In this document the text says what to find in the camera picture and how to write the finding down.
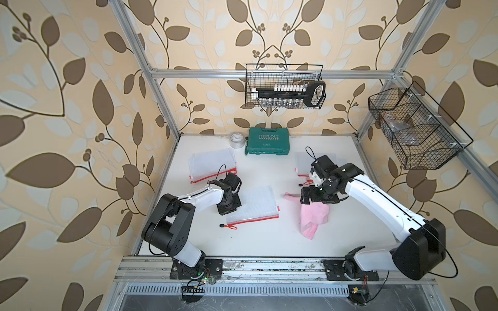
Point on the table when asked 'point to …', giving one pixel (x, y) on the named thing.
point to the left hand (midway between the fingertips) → (234, 206)
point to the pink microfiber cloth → (311, 215)
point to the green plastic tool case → (268, 141)
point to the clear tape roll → (237, 140)
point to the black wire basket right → (424, 137)
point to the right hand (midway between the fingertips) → (312, 200)
